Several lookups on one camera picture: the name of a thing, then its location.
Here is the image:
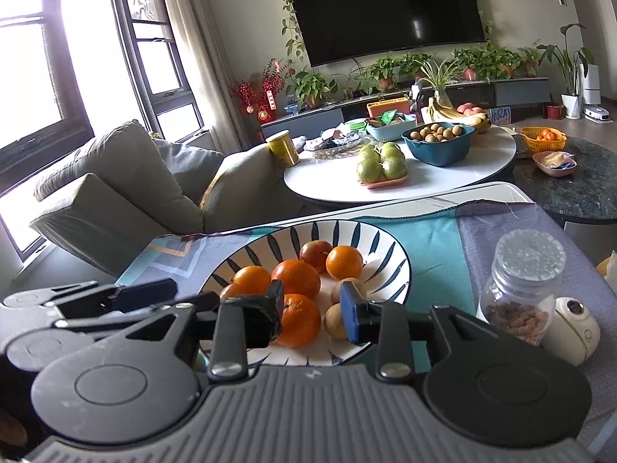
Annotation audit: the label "brown round fruit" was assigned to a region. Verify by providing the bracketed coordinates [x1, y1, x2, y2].
[329, 277, 367, 304]
[323, 314, 347, 340]

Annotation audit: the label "brown round fruit front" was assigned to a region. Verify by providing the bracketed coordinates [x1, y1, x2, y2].
[323, 314, 347, 340]

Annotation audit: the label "red plum fruit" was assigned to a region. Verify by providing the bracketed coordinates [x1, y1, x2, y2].
[299, 239, 332, 273]

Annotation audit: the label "large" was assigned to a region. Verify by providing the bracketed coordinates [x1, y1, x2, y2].
[271, 259, 321, 300]

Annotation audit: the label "blue bowl of brown fruits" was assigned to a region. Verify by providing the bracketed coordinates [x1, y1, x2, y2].
[401, 122, 476, 167]

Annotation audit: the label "partly hidden orange left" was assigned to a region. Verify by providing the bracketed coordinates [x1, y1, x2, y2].
[220, 283, 244, 300]

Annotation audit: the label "white bowl with blue stripes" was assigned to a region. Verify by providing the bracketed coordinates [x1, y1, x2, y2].
[202, 220, 412, 368]

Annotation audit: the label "grey sofa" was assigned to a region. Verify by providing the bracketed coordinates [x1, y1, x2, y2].
[30, 121, 302, 275]

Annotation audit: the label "blue patterned tablecloth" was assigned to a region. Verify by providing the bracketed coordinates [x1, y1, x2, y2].
[118, 201, 616, 462]

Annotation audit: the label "clear jar with white lid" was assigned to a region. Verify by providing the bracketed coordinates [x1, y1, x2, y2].
[476, 229, 566, 346]

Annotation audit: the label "round white coffee table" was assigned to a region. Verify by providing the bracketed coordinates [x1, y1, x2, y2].
[283, 128, 517, 205]

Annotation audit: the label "green apples on tray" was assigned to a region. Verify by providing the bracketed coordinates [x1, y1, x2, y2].
[356, 142, 409, 187]

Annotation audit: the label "yellow tin can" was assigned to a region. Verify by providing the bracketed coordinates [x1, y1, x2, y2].
[266, 130, 299, 168]

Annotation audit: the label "white oval gadget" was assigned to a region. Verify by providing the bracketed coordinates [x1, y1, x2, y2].
[541, 297, 600, 366]

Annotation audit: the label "light blue snack container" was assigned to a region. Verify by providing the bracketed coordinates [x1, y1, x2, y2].
[366, 114, 417, 142]

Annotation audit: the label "banana bunch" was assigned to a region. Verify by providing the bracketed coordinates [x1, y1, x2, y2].
[421, 97, 492, 134]

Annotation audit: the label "tv console cabinet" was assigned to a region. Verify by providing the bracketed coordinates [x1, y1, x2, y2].
[260, 78, 551, 138]

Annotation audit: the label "red festive decoration plant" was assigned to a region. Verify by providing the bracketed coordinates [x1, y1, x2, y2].
[229, 57, 295, 124]

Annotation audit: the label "pink dish with snacks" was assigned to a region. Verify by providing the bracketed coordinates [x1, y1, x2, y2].
[532, 150, 577, 178]

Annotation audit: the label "yellow basket of oranges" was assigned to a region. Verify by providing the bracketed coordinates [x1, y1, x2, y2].
[520, 127, 568, 155]

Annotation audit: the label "dark round marble table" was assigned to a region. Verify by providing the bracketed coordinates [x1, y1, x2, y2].
[511, 137, 617, 226]

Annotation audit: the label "white robot vacuum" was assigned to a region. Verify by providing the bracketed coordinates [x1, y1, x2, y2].
[583, 105, 612, 123]

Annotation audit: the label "tall potted plant white pot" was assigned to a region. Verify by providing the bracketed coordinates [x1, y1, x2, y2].
[536, 23, 595, 120]

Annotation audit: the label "black wall television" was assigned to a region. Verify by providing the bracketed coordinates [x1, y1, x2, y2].
[287, 0, 485, 66]

